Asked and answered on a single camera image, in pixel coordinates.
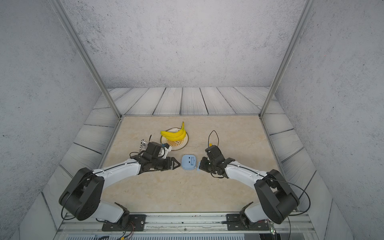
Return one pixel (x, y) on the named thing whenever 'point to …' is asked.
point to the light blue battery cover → (198, 168)
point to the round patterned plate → (176, 145)
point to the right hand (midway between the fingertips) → (200, 165)
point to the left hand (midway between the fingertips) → (178, 165)
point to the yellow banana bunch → (178, 136)
